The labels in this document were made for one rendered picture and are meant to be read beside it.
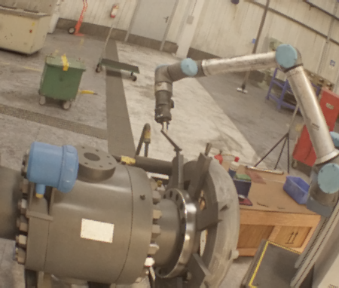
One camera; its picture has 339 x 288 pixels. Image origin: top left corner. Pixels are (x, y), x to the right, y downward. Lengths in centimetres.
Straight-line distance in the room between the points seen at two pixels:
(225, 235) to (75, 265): 62
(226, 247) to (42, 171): 79
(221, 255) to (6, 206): 91
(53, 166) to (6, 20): 642
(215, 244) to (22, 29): 637
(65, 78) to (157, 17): 767
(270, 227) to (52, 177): 206
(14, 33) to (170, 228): 623
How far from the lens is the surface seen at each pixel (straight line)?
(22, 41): 758
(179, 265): 186
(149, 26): 1242
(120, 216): 164
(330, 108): 573
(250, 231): 309
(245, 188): 308
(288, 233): 333
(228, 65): 216
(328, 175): 189
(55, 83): 502
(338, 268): 235
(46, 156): 143
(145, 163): 221
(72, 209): 160
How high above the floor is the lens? 161
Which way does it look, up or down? 19 degrees down
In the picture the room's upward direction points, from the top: 18 degrees clockwise
